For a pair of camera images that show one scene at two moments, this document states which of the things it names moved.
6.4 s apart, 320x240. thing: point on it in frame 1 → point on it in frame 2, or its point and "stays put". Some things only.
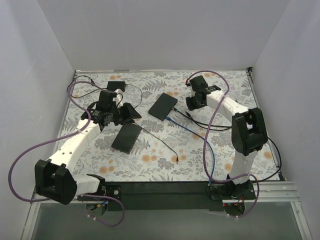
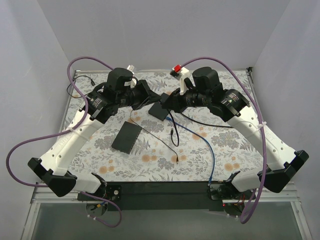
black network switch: (126, 138) stays put
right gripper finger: (192, 103) → (173, 101)
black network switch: (163, 106) stays put
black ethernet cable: (203, 127) → (172, 131)
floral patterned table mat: (169, 141) stays put
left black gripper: (122, 114) → (145, 93)
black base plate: (176, 196) stays put
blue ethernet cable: (174, 121) stays put
